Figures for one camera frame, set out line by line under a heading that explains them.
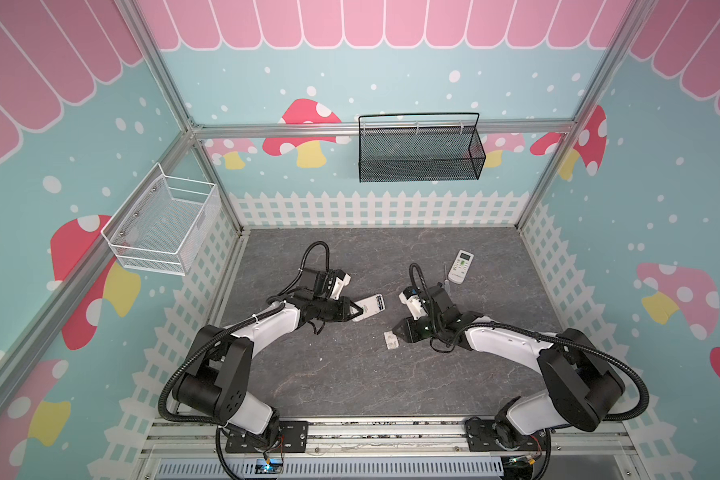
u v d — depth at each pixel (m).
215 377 0.45
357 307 0.86
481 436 0.74
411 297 0.80
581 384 0.44
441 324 0.68
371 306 0.92
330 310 0.77
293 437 0.74
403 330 0.80
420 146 0.94
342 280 0.83
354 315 0.85
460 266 1.07
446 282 1.03
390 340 0.89
